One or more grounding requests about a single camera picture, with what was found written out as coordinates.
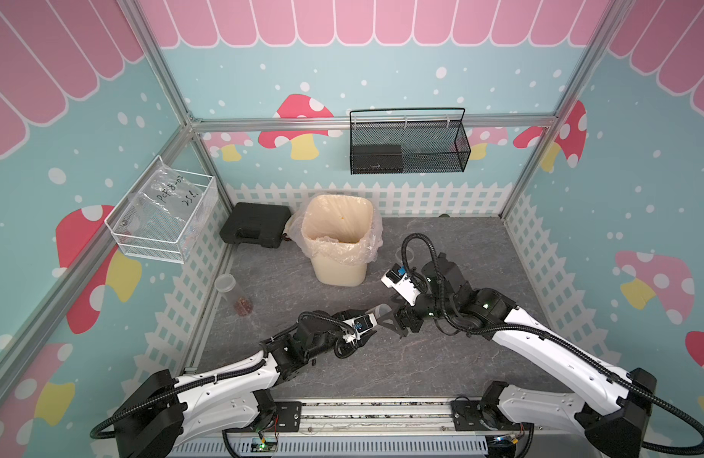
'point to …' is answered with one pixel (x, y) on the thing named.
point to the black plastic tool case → (256, 223)
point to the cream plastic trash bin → (333, 275)
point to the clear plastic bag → (181, 200)
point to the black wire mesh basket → (434, 140)
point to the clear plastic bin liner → (338, 228)
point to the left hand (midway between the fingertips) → (367, 322)
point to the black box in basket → (376, 159)
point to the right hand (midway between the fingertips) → (386, 309)
